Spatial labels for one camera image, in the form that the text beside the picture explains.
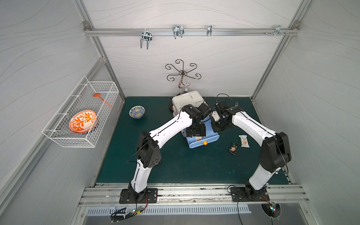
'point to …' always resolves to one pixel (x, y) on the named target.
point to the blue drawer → (211, 136)
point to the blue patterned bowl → (137, 111)
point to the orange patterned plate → (82, 121)
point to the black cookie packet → (233, 148)
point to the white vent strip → (177, 209)
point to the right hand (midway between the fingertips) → (215, 127)
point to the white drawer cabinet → (193, 97)
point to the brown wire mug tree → (182, 73)
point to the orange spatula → (98, 95)
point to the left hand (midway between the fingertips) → (200, 136)
